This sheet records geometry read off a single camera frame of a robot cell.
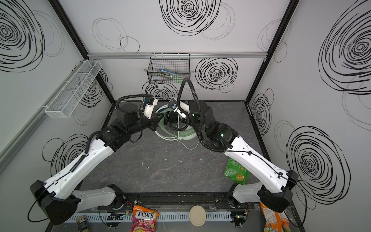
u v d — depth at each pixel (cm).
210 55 193
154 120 59
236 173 79
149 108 60
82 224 65
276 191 38
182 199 75
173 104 50
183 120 54
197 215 64
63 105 72
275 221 65
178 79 87
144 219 66
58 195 38
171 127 50
